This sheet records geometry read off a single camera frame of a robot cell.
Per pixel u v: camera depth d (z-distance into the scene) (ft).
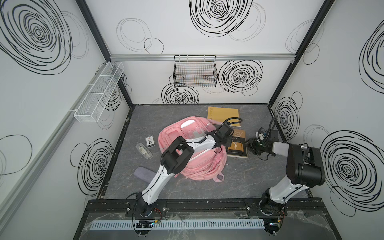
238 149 3.09
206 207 2.47
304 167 1.56
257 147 2.81
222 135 2.52
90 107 2.37
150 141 3.24
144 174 2.70
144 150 3.06
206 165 2.71
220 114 3.69
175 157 1.86
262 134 2.92
